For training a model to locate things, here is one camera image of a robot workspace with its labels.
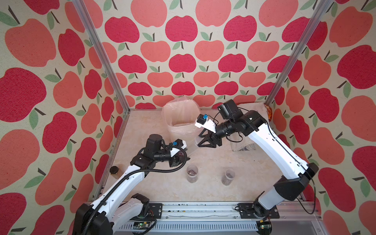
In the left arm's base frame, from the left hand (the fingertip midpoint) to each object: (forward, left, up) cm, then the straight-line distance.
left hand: (187, 155), depth 72 cm
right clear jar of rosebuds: (-7, -22, -9) cm, 25 cm away
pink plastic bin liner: (+32, +4, -4) cm, 33 cm away
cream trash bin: (+1, -1, +10) cm, 11 cm away
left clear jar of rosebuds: (-3, -3, -17) cm, 18 cm away
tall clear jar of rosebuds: (0, +3, -1) cm, 3 cm away
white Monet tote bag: (+42, -52, -5) cm, 67 cm away
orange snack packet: (+44, -64, -12) cm, 79 cm away
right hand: (+2, -7, +9) cm, 12 cm away
